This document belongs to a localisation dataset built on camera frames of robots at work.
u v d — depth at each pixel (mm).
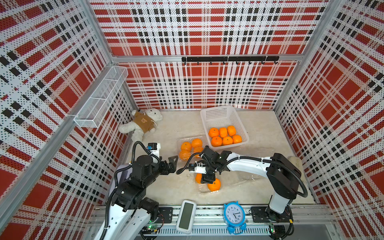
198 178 802
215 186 799
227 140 966
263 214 731
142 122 1045
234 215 718
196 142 946
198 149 889
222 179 849
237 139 961
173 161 636
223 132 1001
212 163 652
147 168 509
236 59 887
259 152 955
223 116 1152
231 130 1012
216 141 956
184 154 890
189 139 985
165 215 738
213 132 1014
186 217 693
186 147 946
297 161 881
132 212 468
